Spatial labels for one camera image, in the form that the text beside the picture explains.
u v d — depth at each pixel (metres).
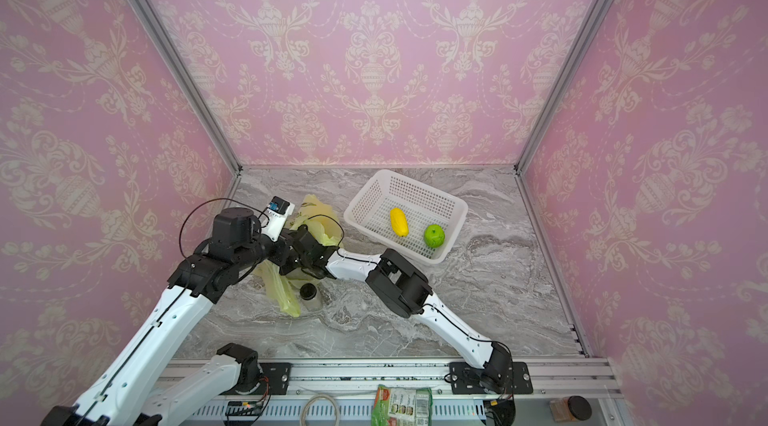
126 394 0.39
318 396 0.71
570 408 0.63
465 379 0.73
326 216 0.85
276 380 0.74
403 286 0.63
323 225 0.80
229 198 1.16
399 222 0.99
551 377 0.75
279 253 0.65
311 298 0.78
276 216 0.63
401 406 0.69
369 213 1.06
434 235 0.94
